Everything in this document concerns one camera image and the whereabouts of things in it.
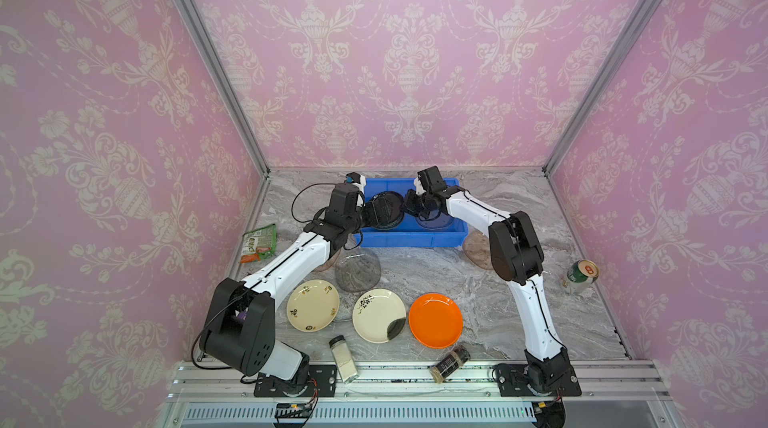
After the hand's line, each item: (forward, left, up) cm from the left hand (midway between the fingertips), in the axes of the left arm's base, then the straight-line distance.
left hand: (383, 207), depth 85 cm
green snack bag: (-3, +40, -18) cm, 44 cm away
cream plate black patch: (-23, 0, -22) cm, 32 cm away
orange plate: (-25, -15, -19) cm, 35 cm away
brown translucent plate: (-8, +17, -19) cm, 27 cm away
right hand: (+11, -5, -13) cm, 18 cm away
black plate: (-6, -1, +7) cm, 9 cm away
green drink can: (-16, -55, -8) cm, 58 cm away
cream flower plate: (-22, +20, -19) cm, 35 cm away
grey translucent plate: (-9, +8, -20) cm, 24 cm away
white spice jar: (-35, +9, -18) cm, 41 cm away
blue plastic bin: (+3, -10, -17) cm, 20 cm away
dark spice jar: (-36, -18, -17) cm, 44 cm away
